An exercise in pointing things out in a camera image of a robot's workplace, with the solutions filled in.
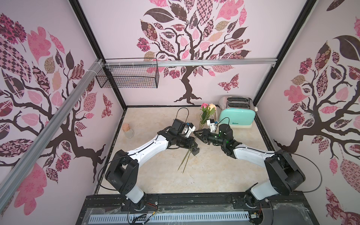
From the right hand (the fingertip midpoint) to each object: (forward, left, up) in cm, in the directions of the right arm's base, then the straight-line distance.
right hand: (194, 132), depth 80 cm
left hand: (-7, -1, -6) cm, 9 cm away
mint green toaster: (+20, -34, -3) cm, 39 cm away
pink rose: (+18, -8, +3) cm, 20 cm away
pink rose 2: (-13, +5, -5) cm, 15 cm away
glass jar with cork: (+10, +46, -14) cm, 49 cm away
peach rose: (+16, -13, +4) cm, 20 cm away
